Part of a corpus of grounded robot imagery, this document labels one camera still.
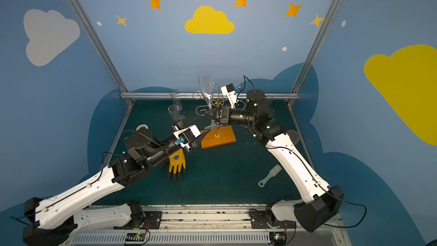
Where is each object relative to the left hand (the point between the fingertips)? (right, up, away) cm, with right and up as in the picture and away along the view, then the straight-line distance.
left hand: (200, 116), depth 55 cm
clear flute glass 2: (-19, +3, +40) cm, 45 cm away
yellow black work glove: (-16, -26, +33) cm, 45 cm away
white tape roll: (-42, -5, +52) cm, 68 cm away
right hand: (+3, +1, +7) cm, 7 cm away
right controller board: (+32, -54, +18) cm, 65 cm away
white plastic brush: (+34, -30, +33) cm, 56 cm away
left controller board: (-31, -53, +18) cm, 64 cm away
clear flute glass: (-20, +11, +43) cm, 49 cm away
